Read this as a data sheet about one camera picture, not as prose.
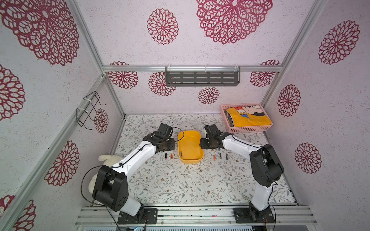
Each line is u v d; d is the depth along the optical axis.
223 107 1.20
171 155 0.97
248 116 1.10
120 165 0.46
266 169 0.49
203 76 0.91
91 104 0.79
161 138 0.65
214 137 0.73
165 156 0.95
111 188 0.42
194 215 0.76
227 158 0.95
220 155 0.97
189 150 1.02
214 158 0.95
